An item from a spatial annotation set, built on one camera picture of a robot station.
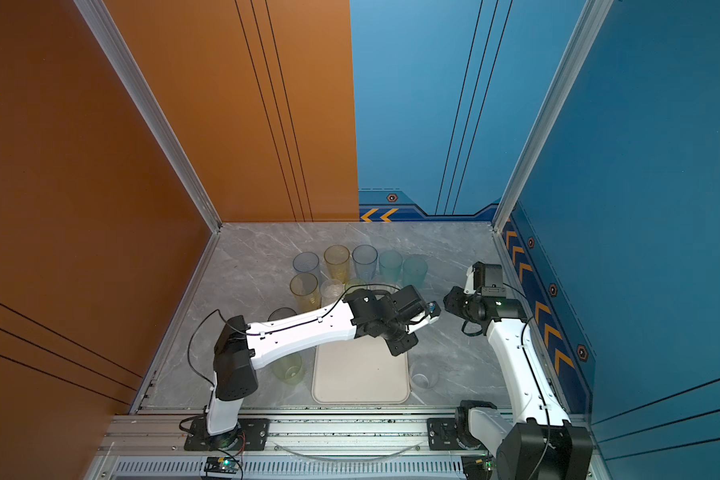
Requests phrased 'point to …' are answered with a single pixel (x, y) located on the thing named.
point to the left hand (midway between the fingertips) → (411, 335)
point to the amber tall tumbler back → (337, 259)
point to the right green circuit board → (478, 467)
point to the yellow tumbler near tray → (305, 290)
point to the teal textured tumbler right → (414, 271)
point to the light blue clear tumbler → (365, 259)
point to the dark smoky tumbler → (281, 313)
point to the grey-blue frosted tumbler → (308, 262)
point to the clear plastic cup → (424, 374)
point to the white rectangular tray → (360, 371)
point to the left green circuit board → (218, 464)
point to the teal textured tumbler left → (390, 263)
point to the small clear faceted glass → (330, 292)
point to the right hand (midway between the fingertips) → (448, 300)
